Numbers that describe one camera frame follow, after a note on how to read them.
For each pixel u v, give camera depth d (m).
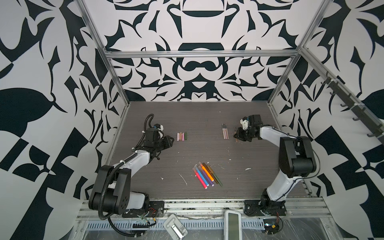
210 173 0.85
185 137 1.01
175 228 0.68
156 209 0.74
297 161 0.49
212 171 0.86
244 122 0.92
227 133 1.02
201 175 0.85
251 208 0.74
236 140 0.93
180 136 1.00
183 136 0.99
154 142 0.71
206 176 0.84
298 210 0.73
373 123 0.54
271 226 0.71
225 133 1.02
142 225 0.73
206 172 0.85
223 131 1.02
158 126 0.84
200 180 0.83
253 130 0.73
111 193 0.43
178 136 1.00
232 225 0.68
